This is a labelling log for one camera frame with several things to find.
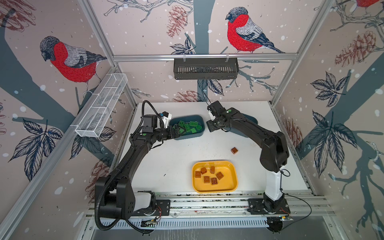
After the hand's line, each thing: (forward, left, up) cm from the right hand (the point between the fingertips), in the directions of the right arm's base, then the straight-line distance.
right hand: (211, 127), depth 92 cm
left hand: (-10, +18, +10) cm, 22 cm away
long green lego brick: (+10, +13, -9) cm, 19 cm away
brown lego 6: (-26, -5, -11) cm, 29 cm away
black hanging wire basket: (+38, +4, +18) cm, 43 cm away
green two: (+7, +17, -10) cm, 21 cm away
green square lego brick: (+6, +9, -9) cm, 14 cm away
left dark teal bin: (+12, +9, -6) cm, 16 cm away
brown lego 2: (-23, -1, -11) cm, 25 cm away
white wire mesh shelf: (-14, +59, +21) cm, 64 cm away
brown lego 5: (-29, -1, -12) cm, 31 cm away
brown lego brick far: (-10, -15, -11) cm, 21 cm away
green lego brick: (+8, +21, -7) cm, 23 cm away
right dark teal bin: (+15, -29, -8) cm, 34 cm away
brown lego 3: (-29, +3, -11) cm, 31 cm away
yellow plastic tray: (-26, -2, -12) cm, 29 cm away
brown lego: (-26, +8, -11) cm, 29 cm away
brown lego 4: (-24, +5, -10) cm, 26 cm away
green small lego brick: (+4, +12, -11) cm, 17 cm away
